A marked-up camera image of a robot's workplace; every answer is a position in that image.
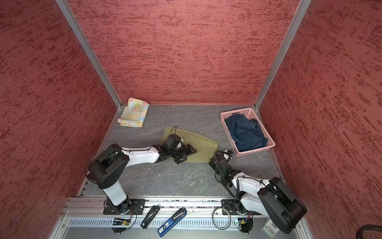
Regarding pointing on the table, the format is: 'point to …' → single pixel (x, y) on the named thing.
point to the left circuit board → (118, 221)
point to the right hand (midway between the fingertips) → (209, 161)
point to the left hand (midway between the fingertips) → (192, 157)
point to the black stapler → (149, 217)
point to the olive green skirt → (206, 149)
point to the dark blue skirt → (247, 133)
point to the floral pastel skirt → (134, 114)
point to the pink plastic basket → (249, 113)
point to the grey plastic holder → (269, 228)
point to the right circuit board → (246, 224)
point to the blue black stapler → (172, 222)
